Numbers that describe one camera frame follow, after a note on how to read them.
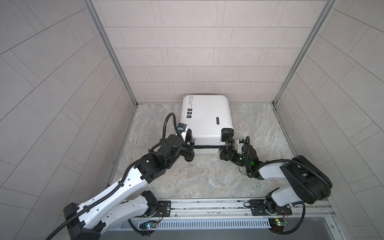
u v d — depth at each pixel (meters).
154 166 0.48
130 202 0.55
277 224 0.68
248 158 0.68
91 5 0.71
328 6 0.71
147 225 0.64
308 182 0.44
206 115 0.83
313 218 0.71
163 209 0.71
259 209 0.71
